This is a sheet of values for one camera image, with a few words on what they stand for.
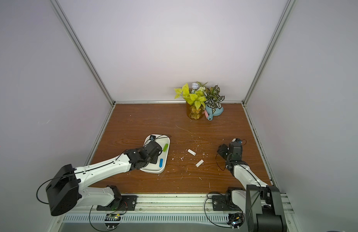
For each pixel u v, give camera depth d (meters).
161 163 0.87
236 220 0.70
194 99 0.90
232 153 0.68
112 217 0.72
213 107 0.92
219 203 0.72
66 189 0.41
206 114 1.10
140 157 0.61
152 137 0.75
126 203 0.73
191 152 0.92
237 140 0.81
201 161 0.87
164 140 0.90
